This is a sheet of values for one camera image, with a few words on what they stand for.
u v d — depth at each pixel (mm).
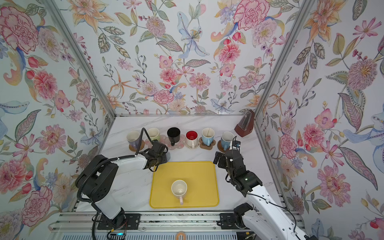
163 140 1065
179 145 1030
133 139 1032
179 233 707
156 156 732
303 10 707
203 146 1026
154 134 1039
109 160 511
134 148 973
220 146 1017
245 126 1037
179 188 831
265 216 470
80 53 859
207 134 1035
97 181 470
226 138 990
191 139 1022
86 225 739
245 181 534
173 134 988
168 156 947
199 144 1037
